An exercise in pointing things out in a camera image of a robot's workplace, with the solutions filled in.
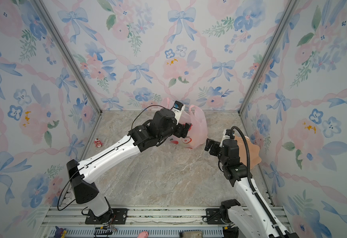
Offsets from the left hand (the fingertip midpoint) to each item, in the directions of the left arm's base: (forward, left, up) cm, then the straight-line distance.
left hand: (185, 119), depth 70 cm
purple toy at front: (-42, +56, -29) cm, 76 cm away
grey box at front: (-42, -4, -30) cm, 52 cm away
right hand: (-2, -16, -14) cm, 22 cm away
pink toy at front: (-42, +19, -33) cm, 57 cm away
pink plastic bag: (+4, -8, -17) cm, 19 cm away
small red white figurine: (+7, +56, -30) cm, 64 cm away
